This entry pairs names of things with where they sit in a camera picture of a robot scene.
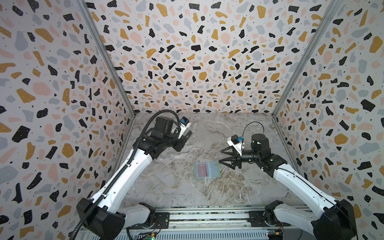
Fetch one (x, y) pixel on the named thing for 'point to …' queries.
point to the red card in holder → (202, 170)
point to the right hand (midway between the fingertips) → (222, 154)
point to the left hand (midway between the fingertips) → (184, 133)
